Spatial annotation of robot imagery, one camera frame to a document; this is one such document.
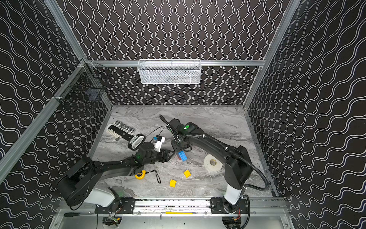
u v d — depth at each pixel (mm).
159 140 785
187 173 837
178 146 711
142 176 828
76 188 433
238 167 444
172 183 799
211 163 894
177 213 732
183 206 763
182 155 835
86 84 974
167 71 1131
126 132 1032
